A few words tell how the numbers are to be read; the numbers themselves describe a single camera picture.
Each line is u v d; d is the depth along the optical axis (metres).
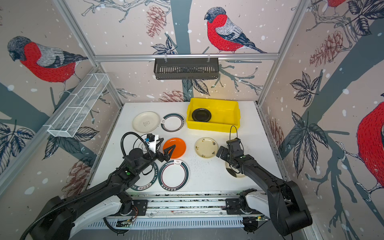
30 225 0.40
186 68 1.06
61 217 0.40
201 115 1.10
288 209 0.40
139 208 0.73
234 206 0.73
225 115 1.12
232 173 0.84
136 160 0.59
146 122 1.10
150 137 0.66
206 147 0.95
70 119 0.72
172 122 1.08
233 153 0.68
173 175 0.84
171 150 0.73
